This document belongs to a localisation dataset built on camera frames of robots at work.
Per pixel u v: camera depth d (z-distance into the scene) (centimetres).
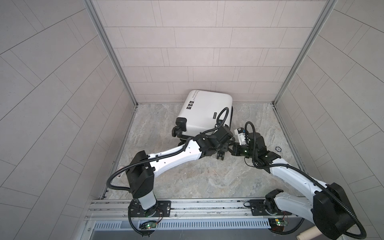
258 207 72
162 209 71
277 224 68
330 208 39
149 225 65
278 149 91
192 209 72
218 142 56
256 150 62
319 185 43
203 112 83
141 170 41
